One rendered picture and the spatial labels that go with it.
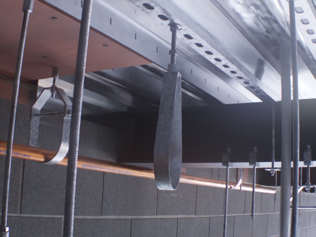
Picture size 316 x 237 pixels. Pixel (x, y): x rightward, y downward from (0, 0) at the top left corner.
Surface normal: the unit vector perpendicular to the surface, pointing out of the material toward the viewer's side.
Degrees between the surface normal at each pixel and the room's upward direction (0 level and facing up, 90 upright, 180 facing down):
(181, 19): 90
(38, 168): 90
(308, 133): 90
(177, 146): 106
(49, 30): 180
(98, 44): 180
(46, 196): 90
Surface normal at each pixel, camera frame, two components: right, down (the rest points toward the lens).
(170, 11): 0.86, -0.05
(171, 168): -0.23, -0.46
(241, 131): -0.51, -0.19
